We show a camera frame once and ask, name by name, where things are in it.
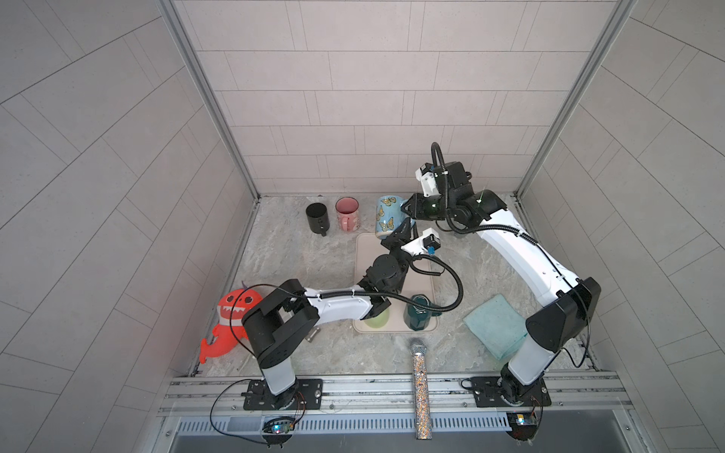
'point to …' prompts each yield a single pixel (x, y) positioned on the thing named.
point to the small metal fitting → (312, 334)
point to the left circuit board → (278, 426)
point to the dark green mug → (418, 317)
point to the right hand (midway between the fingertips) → (402, 207)
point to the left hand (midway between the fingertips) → (413, 214)
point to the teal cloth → (498, 324)
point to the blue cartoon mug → (390, 216)
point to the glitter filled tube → (423, 422)
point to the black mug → (318, 217)
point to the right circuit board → (522, 424)
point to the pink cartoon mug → (347, 213)
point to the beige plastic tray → (415, 284)
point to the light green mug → (379, 321)
